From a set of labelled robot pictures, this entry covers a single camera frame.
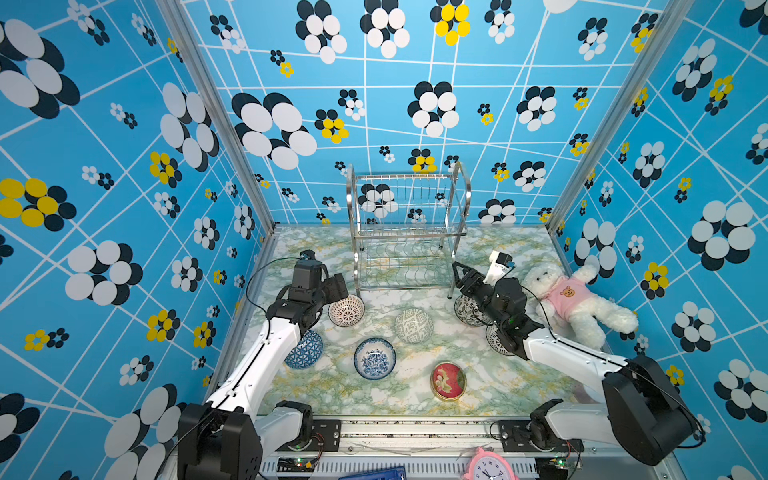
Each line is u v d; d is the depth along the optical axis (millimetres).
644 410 416
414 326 912
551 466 702
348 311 954
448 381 788
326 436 741
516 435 733
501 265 724
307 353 866
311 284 626
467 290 736
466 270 753
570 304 886
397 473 652
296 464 721
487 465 681
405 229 1241
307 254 734
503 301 635
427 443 736
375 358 862
